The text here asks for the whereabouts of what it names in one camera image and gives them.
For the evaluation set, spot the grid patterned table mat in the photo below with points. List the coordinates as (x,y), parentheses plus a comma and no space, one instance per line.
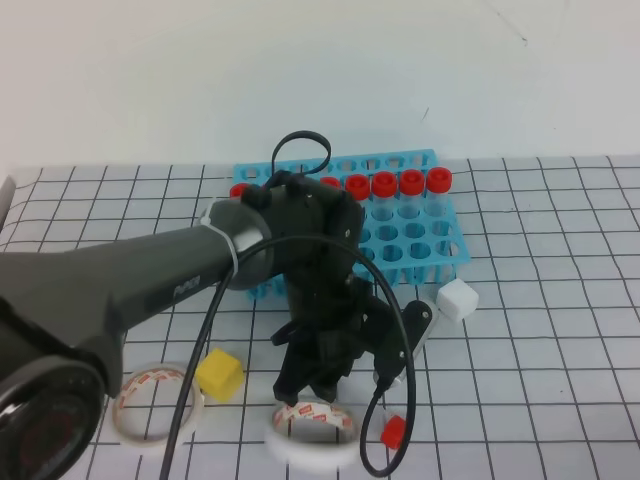
(541,382)

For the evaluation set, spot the yellow foam cube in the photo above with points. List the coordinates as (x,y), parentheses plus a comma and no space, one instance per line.
(220,375)

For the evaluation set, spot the front tape roll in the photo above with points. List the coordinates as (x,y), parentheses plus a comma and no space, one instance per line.
(313,436)

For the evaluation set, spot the blue test tube rack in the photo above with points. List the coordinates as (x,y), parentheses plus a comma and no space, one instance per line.
(412,242)

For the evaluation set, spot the white foam cube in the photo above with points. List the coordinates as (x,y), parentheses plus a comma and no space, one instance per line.
(456,300)

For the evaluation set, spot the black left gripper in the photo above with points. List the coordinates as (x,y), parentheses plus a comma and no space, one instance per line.
(313,231)

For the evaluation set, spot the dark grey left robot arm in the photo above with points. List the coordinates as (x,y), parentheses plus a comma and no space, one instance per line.
(64,316)

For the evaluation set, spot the red capped test tube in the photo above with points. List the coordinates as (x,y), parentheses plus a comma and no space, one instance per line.
(411,186)
(358,186)
(438,183)
(331,181)
(383,190)
(237,190)
(393,430)

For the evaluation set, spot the left tape roll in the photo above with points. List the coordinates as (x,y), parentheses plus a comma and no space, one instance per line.
(140,414)

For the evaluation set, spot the tape roll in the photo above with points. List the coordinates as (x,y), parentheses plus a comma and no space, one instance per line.
(140,414)
(313,436)

